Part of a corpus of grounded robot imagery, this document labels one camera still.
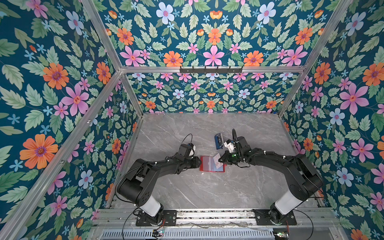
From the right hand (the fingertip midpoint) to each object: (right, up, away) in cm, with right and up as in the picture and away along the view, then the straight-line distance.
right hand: (221, 157), depth 89 cm
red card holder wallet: (-9, -4, +2) cm, 10 cm away
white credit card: (-2, -4, -1) cm, 5 cm away
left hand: (-12, -3, +3) cm, 13 cm away
